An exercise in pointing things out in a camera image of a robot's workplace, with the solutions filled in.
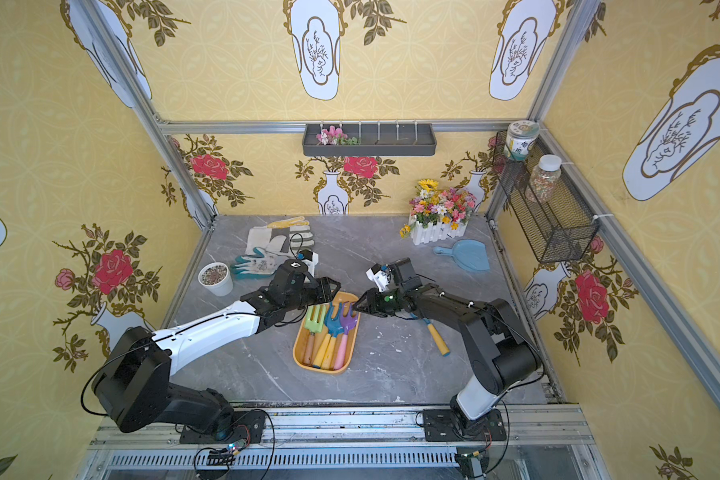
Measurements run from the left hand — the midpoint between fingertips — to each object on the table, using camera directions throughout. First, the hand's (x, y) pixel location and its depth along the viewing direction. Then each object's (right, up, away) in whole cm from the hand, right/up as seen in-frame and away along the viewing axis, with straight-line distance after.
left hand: (327, 282), depth 86 cm
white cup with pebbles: (-37, +1, +9) cm, 38 cm away
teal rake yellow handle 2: (+34, -19, -1) cm, 38 cm away
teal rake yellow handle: (+1, -20, -3) cm, 21 cm away
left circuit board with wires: (-23, -40, -14) cm, 49 cm away
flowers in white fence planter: (+35, +21, +14) cm, 43 cm away
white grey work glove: (-19, +14, +27) cm, 36 cm away
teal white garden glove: (-27, +4, +20) cm, 34 cm away
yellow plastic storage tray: (-7, -15, -2) cm, 16 cm away
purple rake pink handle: (+6, -12, +2) cm, 13 cm away
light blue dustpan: (+48, +7, +22) cm, 53 cm away
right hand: (+10, -6, +2) cm, 12 cm away
